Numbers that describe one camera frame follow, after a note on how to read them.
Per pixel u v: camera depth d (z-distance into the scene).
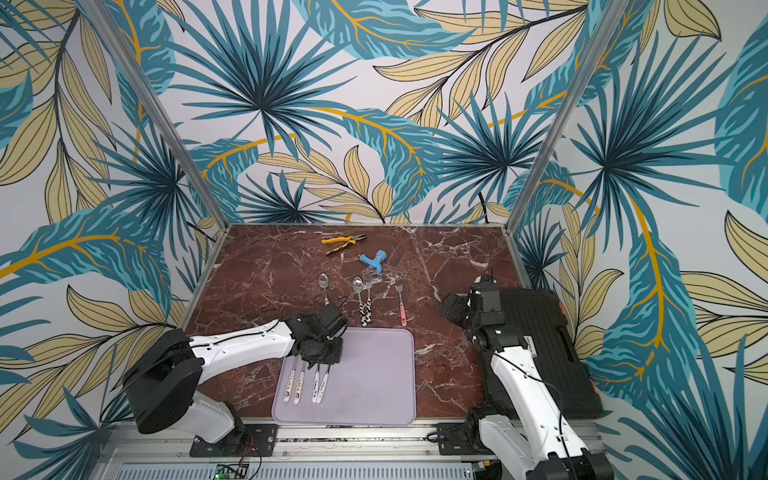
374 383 0.83
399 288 1.03
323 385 0.81
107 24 0.69
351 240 1.13
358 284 1.02
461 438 0.73
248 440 0.72
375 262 1.06
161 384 0.42
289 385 0.80
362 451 0.73
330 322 0.68
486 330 0.56
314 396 0.79
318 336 0.64
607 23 0.70
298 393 0.80
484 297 0.60
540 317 0.88
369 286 1.03
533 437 0.43
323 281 1.03
